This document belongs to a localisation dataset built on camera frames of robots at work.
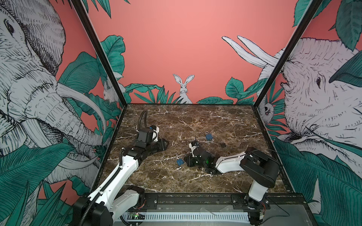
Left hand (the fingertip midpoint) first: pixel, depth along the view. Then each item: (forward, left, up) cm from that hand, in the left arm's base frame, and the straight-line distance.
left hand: (167, 141), depth 79 cm
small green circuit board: (-33, +16, -16) cm, 40 cm away
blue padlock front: (-6, -7, -16) cm, 18 cm away
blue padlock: (+12, -28, -16) cm, 35 cm away
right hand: (-5, -8, -13) cm, 16 cm away
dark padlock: (+5, -38, -17) cm, 42 cm away
